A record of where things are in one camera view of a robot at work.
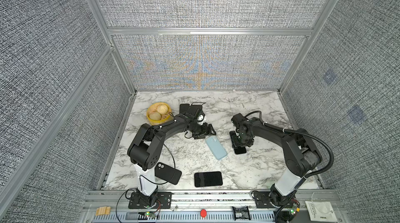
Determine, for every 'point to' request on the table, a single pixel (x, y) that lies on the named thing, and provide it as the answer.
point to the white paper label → (321, 211)
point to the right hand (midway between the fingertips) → (238, 144)
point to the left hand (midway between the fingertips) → (211, 135)
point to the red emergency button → (203, 213)
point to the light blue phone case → (216, 147)
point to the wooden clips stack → (103, 210)
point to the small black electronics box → (241, 213)
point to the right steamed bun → (162, 109)
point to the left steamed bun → (155, 116)
